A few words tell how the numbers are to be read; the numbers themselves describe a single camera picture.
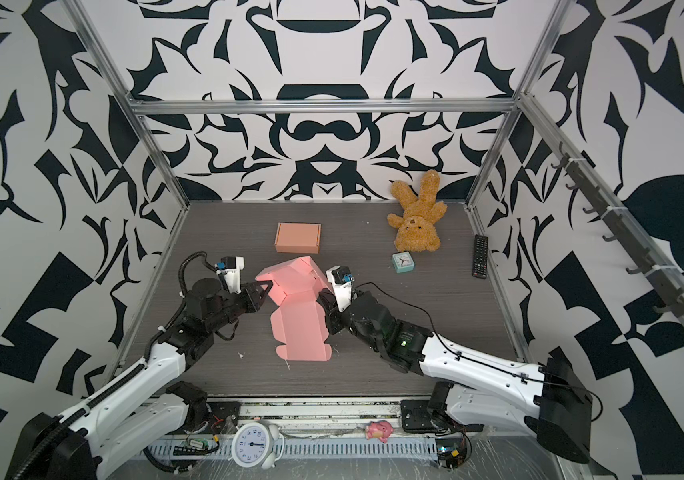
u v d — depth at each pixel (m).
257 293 0.76
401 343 0.55
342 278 0.60
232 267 0.72
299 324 0.71
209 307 0.62
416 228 1.02
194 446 0.69
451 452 0.71
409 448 0.71
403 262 1.02
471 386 0.50
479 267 1.02
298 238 1.05
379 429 0.70
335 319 0.63
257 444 0.69
